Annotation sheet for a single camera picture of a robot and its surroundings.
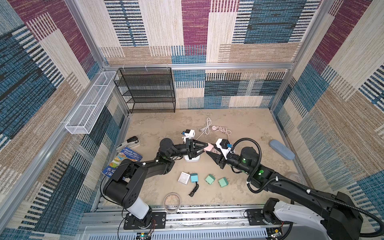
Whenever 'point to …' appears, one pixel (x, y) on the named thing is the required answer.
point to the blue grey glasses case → (282, 149)
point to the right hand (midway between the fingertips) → (209, 150)
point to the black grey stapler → (129, 142)
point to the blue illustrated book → (126, 153)
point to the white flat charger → (184, 178)
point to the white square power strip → (194, 160)
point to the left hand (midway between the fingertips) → (208, 148)
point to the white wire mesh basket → (90, 106)
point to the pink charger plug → (210, 148)
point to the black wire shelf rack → (147, 89)
